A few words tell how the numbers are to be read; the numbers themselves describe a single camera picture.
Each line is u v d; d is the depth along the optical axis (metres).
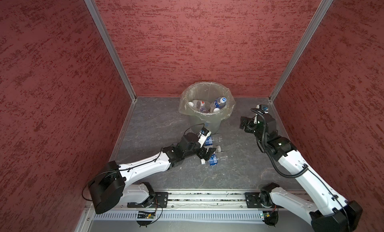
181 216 0.77
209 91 0.95
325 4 0.73
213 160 0.82
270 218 0.71
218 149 0.88
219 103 0.86
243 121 0.69
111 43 0.89
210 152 0.70
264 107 0.64
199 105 0.89
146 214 0.72
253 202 0.74
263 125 0.52
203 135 0.68
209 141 0.90
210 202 0.74
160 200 0.74
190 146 0.61
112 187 0.40
